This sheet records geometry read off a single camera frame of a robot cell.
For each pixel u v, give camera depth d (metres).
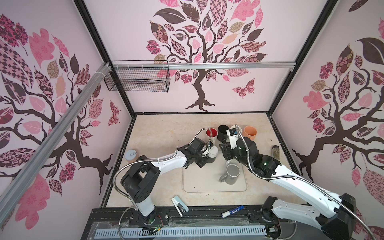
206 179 0.82
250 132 1.00
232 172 0.77
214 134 0.98
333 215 0.40
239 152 0.57
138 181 0.45
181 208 0.74
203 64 0.94
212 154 0.84
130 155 0.91
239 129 1.01
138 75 0.95
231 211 0.74
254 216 0.73
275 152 0.93
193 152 0.69
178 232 0.70
